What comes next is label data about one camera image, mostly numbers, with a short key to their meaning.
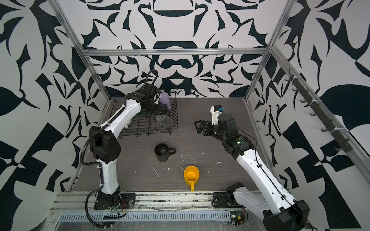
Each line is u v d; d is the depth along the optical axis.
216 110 0.64
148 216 0.65
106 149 0.52
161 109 0.81
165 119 0.95
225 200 0.74
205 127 0.64
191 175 0.82
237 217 0.71
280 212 0.38
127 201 0.74
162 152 0.89
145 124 0.99
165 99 1.00
